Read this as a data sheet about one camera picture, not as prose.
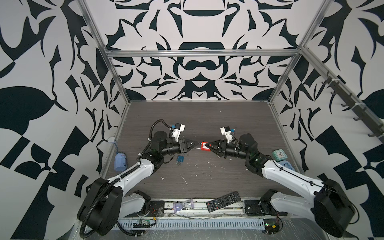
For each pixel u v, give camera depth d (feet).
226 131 2.39
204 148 2.34
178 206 2.38
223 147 2.17
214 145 2.30
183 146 2.22
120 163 2.74
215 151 2.24
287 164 2.81
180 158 2.96
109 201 1.33
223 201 2.48
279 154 3.00
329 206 1.32
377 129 1.64
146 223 2.32
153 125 1.98
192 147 2.36
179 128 2.38
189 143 2.43
